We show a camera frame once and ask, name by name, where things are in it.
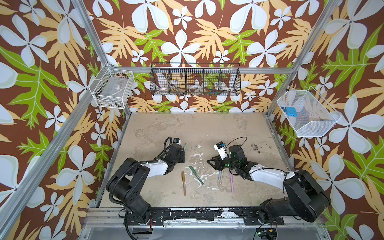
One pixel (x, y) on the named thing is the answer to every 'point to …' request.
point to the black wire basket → (195, 79)
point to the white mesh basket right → (309, 113)
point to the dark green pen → (196, 174)
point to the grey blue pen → (220, 174)
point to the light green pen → (185, 146)
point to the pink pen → (231, 180)
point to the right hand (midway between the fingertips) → (209, 160)
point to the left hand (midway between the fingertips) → (181, 150)
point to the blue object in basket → (291, 111)
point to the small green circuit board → (269, 233)
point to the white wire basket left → (112, 88)
